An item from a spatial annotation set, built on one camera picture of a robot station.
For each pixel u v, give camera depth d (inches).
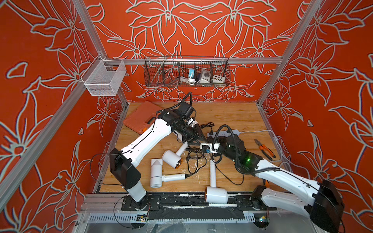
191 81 33.7
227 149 23.6
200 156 30.8
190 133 24.5
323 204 15.1
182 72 39.6
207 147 25.0
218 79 37.0
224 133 38.5
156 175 30.4
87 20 29.3
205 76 35.9
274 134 40.0
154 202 28.7
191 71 32.9
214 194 28.0
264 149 36.4
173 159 32.6
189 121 28.6
